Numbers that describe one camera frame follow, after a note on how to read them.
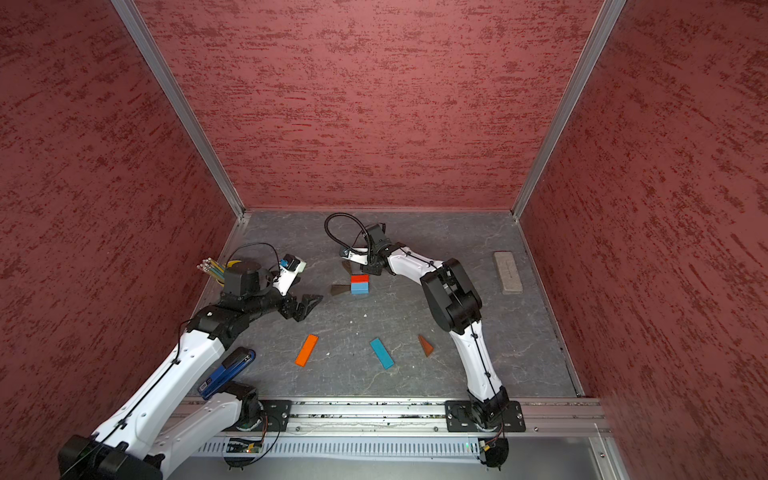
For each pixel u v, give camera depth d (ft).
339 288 3.19
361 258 2.97
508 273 3.28
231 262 2.95
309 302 2.32
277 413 2.44
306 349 2.80
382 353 2.77
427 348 2.82
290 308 2.23
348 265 3.32
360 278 3.30
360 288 3.13
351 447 2.54
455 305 1.86
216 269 2.80
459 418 2.42
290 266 2.15
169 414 1.48
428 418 2.48
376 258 2.45
